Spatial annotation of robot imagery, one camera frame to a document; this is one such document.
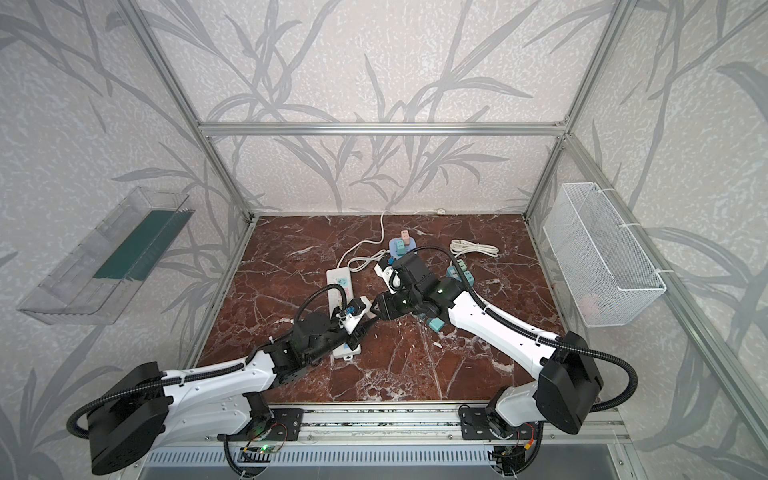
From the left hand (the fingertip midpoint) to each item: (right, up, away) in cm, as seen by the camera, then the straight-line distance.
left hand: (377, 304), depth 78 cm
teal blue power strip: (+28, +6, +18) cm, 34 cm away
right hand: (0, +2, -1) cm, 2 cm away
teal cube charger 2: (+17, -8, +11) cm, 22 cm away
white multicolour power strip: (-14, +5, +22) cm, 26 cm away
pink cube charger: (+8, +18, +27) cm, 34 cm away
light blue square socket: (+3, +14, +29) cm, 33 cm away
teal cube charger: (+6, +15, +24) cm, 29 cm away
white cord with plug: (-5, +10, +28) cm, 31 cm away
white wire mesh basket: (+50, +10, -16) cm, 53 cm away
